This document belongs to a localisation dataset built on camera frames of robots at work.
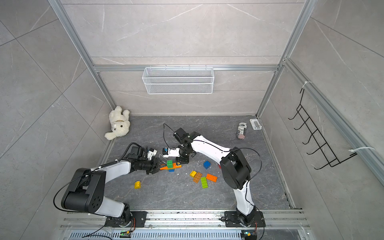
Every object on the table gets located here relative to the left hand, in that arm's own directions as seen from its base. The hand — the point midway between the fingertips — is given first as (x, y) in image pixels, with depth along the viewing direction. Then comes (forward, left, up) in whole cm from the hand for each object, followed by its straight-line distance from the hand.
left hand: (166, 164), depth 88 cm
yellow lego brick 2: (-5, -16, -3) cm, 17 cm away
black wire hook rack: (+7, -73, +27) cm, 79 cm away
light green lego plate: (-10, -22, -5) cm, 25 cm away
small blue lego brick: (0, -24, -2) cm, 24 cm away
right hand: (+2, -8, +3) cm, 9 cm away
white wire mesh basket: (+50, -7, +25) cm, 57 cm away
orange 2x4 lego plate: (-2, -5, +1) cm, 6 cm away
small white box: (+34, -66, -5) cm, 74 cm away
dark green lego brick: (-2, -3, +4) cm, 5 cm away
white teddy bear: (+30, +35, +3) cm, 46 cm away
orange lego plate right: (-7, -27, -4) cm, 28 cm away
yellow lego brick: (-11, +16, -2) cm, 19 cm away
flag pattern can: (+27, -52, -2) cm, 59 cm away
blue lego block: (-2, -3, -4) cm, 6 cm away
